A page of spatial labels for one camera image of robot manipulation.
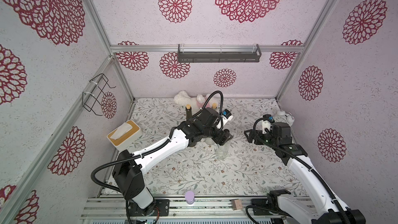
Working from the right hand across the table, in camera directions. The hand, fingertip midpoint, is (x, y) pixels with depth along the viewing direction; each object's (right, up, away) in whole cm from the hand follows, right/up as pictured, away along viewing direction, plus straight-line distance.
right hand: (251, 130), depth 81 cm
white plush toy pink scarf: (-38, +19, +26) cm, 49 cm away
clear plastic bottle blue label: (-14, -13, +12) cm, 23 cm away
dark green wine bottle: (-32, +9, -6) cm, 34 cm away
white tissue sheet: (-75, -1, +16) cm, 77 cm away
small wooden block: (-9, -34, -8) cm, 36 cm away
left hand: (-14, -1, -6) cm, 15 cm away
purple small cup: (-31, -29, -12) cm, 44 cm away
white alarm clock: (+25, +7, +16) cm, 31 cm away
